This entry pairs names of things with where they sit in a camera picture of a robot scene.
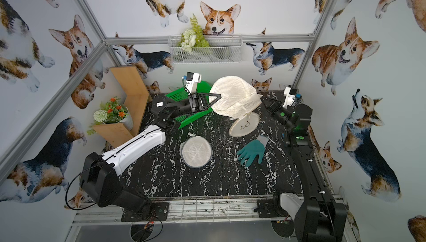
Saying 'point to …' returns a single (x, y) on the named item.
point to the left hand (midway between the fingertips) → (217, 95)
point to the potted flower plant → (111, 112)
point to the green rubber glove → (257, 147)
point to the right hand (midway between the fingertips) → (266, 94)
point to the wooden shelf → (136, 95)
